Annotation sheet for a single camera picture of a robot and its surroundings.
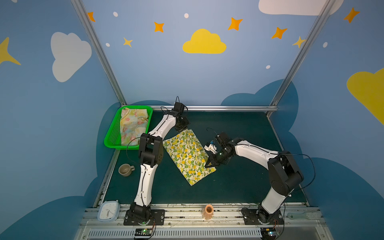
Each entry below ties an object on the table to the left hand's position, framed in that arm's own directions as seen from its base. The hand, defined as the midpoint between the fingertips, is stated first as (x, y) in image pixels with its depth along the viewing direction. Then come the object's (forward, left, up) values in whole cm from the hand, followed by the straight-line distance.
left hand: (189, 125), depth 102 cm
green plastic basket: (-9, +52, -5) cm, 53 cm away
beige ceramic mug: (-30, +38, -7) cm, 49 cm away
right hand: (-29, -11, -1) cm, 31 cm away
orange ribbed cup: (-53, -10, +3) cm, 54 cm away
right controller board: (-60, -40, -10) cm, 73 cm away
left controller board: (-60, +21, -9) cm, 64 cm away
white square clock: (-52, +39, -6) cm, 65 cm away
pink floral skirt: (+9, +44, -8) cm, 45 cm away
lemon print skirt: (-18, 0, -7) cm, 19 cm away
